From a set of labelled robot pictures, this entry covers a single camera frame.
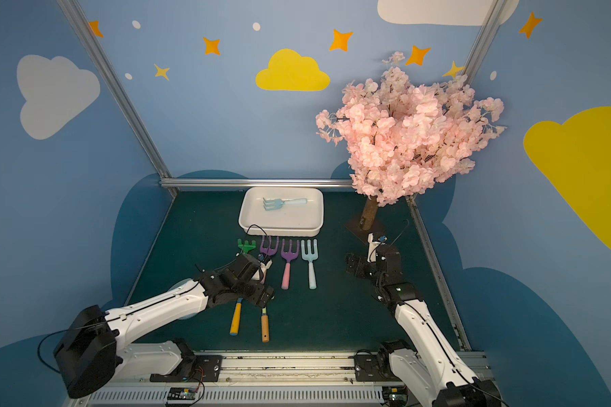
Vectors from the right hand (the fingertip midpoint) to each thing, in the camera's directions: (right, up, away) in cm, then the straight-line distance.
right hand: (361, 254), depth 84 cm
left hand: (-33, -10, 0) cm, 35 cm away
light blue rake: (-33, +18, +34) cm, 51 cm away
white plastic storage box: (-30, +15, +30) cm, 45 cm away
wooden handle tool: (-32, -23, -2) cm, 40 cm away
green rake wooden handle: (-43, 0, +17) cm, 46 cm away
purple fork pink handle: (-26, -3, +15) cm, 30 cm away
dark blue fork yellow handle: (-42, -22, -2) cm, 48 cm away
